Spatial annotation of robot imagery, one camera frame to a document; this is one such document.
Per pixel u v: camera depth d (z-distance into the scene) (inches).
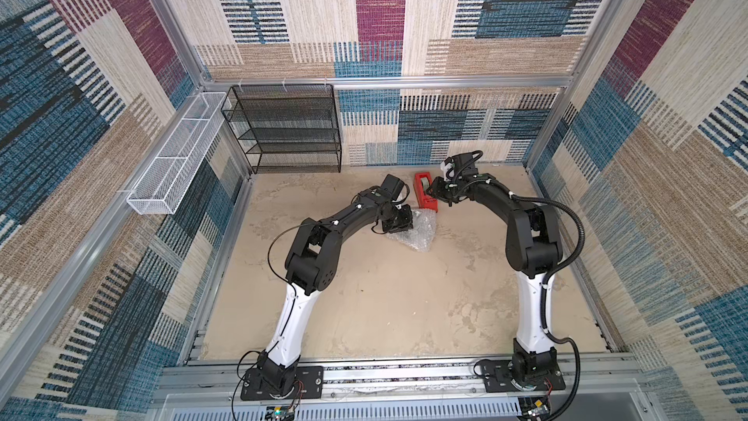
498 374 29.0
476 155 34.3
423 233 37.0
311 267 22.9
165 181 28.1
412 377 30.0
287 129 42.8
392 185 32.3
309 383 28.8
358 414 27.5
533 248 23.1
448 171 37.6
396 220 34.1
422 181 42.1
